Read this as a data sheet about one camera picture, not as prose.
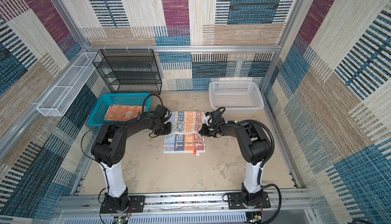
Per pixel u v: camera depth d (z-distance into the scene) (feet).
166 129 2.87
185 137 3.16
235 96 3.78
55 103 2.30
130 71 3.58
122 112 3.45
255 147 1.68
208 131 2.86
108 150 1.68
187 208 2.39
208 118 3.01
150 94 2.92
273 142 1.56
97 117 3.25
